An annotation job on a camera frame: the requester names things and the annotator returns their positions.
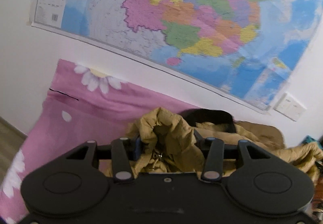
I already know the pink floral bed sheet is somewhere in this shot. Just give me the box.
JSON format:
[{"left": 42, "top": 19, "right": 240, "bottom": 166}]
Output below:
[{"left": 1, "top": 60, "right": 192, "bottom": 223}]

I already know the teal patterned box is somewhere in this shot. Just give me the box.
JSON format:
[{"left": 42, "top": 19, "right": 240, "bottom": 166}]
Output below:
[{"left": 302, "top": 135, "right": 322, "bottom": 149}]

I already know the white wall switch panel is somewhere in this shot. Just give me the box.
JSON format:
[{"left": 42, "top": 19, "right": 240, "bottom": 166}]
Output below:
[{"left": 274, "top": 92, "right": 307, "bottom": 121}]

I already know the tan puffer jacket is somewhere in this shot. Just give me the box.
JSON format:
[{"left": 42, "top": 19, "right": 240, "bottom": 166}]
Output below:
[{"left": 125, "top": 108, "right": 322, "bottom": 183}]

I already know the colourful wall map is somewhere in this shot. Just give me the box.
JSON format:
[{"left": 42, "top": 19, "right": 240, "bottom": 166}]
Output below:
[{"left": 29, "top": 0, "right": 322, "bottom": 111}]

